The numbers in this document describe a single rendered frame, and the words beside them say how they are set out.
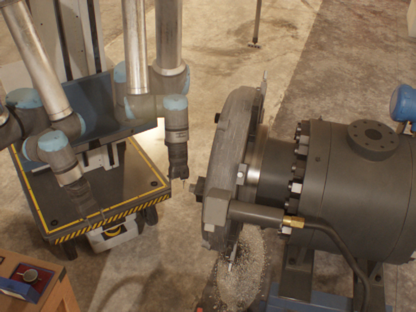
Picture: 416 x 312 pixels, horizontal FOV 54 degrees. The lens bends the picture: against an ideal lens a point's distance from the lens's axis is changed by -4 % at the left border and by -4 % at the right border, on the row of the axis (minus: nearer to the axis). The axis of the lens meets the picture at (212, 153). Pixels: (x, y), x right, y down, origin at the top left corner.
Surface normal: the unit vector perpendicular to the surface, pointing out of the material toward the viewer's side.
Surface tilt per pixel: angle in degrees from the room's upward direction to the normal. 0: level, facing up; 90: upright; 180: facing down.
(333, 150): 18
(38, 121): 92
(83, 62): 90
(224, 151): 39
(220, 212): 67
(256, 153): 27
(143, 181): 0
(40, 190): 0
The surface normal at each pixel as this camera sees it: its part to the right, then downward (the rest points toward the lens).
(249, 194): -0.20, 0.36
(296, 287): 0.04, -0.76
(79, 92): 0.54, 0.57
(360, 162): -0.06, -0.42
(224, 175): -0.17, 0.04
